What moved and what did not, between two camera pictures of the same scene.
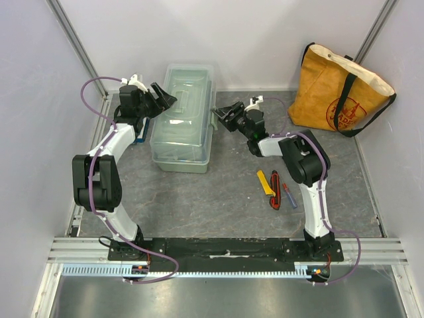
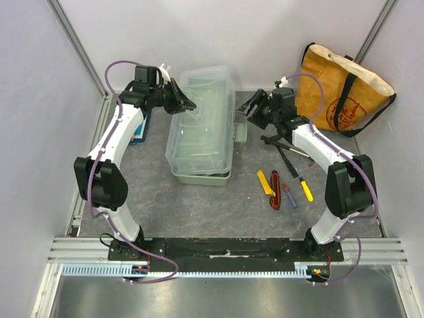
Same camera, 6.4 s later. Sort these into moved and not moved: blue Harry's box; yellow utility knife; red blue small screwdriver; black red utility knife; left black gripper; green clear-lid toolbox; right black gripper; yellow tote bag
Moved: left black gripper; right black gripper; green clear-lid toolbox
Not moved: blue Harry's box; yellow tote bag; yellow utility knife; black red utility knife; red blue small screwdriver
